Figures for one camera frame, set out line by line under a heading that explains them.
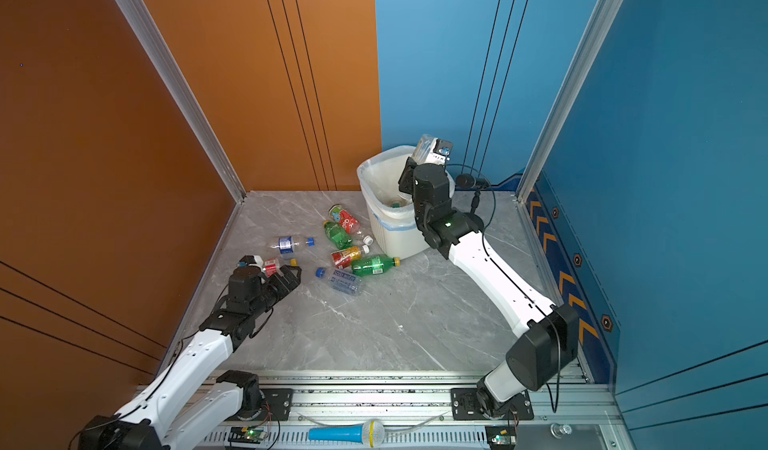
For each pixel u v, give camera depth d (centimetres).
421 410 73
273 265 93
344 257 95
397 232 84
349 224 105
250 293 65
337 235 105
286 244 99
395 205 78
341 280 89
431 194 52
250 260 75
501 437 71
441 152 60
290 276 76
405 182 65
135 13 74
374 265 94
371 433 66
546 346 40
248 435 71
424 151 67
